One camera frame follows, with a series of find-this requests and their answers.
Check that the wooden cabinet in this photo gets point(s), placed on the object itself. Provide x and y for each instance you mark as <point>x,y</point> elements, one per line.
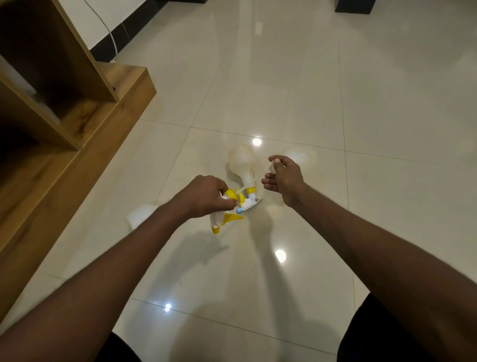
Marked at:
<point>56,168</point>

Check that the person's left forearm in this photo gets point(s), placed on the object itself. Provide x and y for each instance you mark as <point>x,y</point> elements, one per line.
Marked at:
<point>93,291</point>

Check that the black baseboard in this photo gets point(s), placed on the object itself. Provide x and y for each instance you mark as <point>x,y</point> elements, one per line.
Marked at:
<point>130,26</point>

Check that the person's right forearm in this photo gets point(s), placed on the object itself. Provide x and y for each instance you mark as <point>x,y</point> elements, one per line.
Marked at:
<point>391,261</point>

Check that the black trousers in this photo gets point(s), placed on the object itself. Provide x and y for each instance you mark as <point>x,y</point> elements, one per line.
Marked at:
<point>372,335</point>

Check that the person's left hand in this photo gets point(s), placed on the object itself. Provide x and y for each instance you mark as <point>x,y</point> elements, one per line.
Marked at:
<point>201,197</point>

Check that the white nozzle yellow tip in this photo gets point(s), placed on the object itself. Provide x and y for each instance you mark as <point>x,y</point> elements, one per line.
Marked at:
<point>231,194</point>

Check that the black plinth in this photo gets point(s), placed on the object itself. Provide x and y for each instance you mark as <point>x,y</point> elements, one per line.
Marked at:
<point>354,5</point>

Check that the person's right hand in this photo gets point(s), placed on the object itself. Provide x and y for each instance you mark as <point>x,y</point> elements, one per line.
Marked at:
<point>290,179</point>

